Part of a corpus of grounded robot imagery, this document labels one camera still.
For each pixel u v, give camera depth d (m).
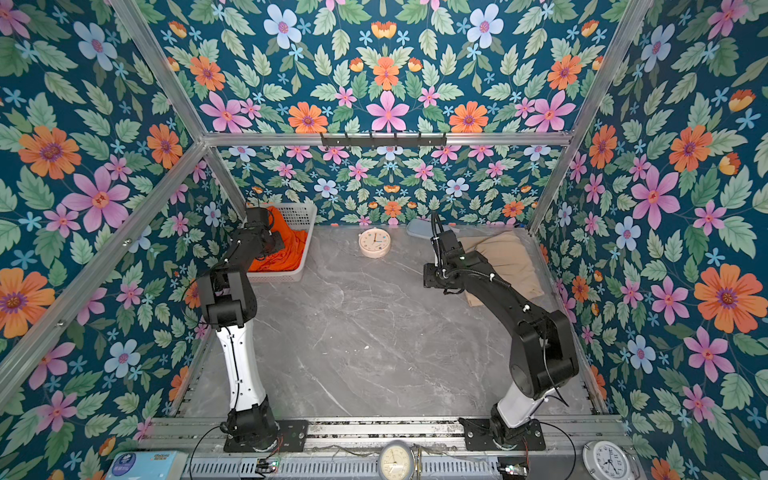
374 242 1.11
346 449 0.73
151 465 0.65
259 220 0.87
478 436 0.73
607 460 0.68
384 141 0.93
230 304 0.63
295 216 1.19
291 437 0.74
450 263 0.65
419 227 1.19
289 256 1.05
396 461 0.67
